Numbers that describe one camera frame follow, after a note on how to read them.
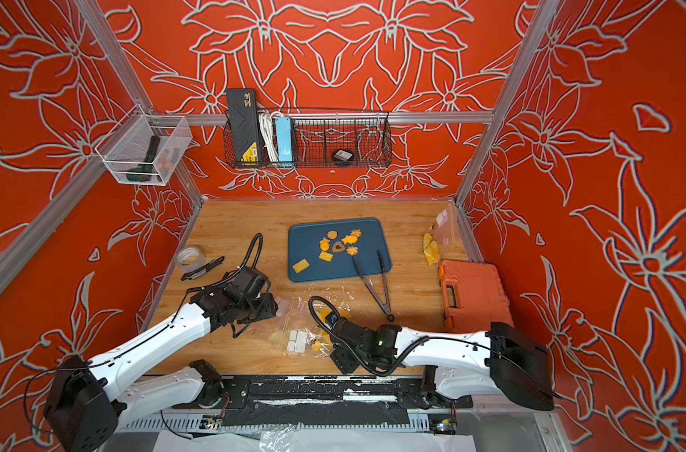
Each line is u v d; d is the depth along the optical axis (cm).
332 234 106
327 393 74
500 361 42
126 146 80
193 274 95
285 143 89
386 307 88
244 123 87
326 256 101
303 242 110
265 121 87
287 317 85
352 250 101
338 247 103
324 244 103
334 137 97
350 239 104
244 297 61
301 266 98
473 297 86
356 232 107
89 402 38
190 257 101
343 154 96
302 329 81
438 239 97
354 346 59
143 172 79
